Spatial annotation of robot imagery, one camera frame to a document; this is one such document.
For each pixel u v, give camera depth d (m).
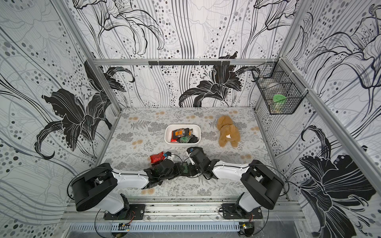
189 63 0.95
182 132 1.01
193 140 0.98
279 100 0.78
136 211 0.73
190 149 0.78
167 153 0.82
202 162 0.67
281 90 0.80
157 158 0.90
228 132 0.89
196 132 1.02
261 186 0.43
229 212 0.69
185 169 0.75
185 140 0.97
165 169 0.67
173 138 1.01
